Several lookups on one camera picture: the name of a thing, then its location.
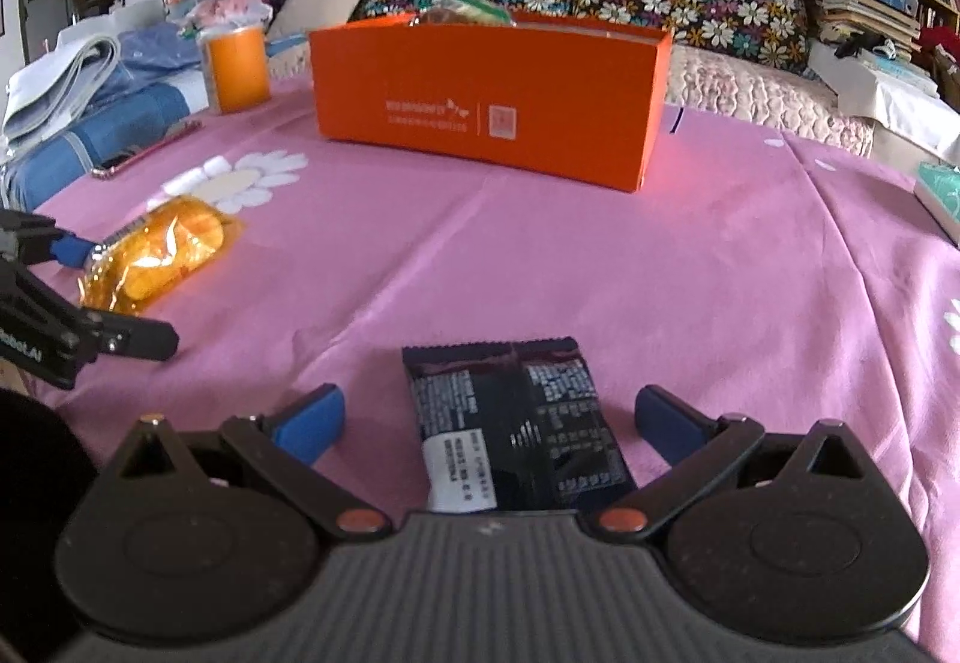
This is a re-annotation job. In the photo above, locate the teal tissue pack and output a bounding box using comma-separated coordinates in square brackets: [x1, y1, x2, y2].
[913, 162, 960, 251]

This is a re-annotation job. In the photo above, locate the golden clear snack packet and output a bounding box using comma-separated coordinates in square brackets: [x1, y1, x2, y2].
[79, 196, 245, 315]

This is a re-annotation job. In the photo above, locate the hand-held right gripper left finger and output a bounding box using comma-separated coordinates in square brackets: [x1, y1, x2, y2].
[97, 384, 392, 536]

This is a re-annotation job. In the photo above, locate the dark brown snack packet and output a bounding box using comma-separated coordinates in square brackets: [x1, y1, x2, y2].
[401, 337, 638, 514]

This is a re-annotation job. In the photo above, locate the pink tablecloth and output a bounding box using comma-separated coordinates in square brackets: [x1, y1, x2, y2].
[30, 67, 960, 641]

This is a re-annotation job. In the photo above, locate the orange cup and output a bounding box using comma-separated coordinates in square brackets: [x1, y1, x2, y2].
[199, 25, 272, 115]

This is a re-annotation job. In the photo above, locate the quilted pink sofa cover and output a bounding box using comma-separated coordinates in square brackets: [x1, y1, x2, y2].
[664, 44, 878, 158]

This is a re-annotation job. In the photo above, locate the pink floral bag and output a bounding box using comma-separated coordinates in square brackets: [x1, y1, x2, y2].
[184, 0, 272, 28]

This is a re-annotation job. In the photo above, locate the grey white folded cloth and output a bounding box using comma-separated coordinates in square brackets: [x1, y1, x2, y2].
[2, 33, 122, 139]

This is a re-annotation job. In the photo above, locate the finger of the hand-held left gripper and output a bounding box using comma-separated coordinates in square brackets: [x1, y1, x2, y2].
[0, 209, 95, 268]
[0, 265, 181, 361]

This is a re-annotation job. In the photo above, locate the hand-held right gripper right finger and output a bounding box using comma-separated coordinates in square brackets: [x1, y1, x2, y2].
[581, 387, 890, 535]

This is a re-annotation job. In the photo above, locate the small black object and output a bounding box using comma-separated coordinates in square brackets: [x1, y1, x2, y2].
[834, 31, 893, 62]

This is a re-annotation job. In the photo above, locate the green snack packet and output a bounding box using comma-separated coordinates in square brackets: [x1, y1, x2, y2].
[416, 0, 518, 30]

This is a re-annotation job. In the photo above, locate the blue striped bedding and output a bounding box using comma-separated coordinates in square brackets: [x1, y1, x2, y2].
[0, 29, 211, 214]

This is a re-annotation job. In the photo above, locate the white box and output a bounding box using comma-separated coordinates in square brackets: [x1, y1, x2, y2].
[808, 40, 960, 143]

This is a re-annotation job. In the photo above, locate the orange cardboard box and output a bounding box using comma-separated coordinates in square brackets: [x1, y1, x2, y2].
[307, 9, 674, 194]

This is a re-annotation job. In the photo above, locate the red blanket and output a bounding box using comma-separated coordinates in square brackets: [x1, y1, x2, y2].
[919, 25, 960, 64]

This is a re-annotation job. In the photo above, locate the black smartphone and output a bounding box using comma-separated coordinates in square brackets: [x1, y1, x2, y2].
[91, 121, 205, 179]

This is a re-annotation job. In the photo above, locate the stack of books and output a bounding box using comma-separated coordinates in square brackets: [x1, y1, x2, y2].
[814, 0, 922, 45]

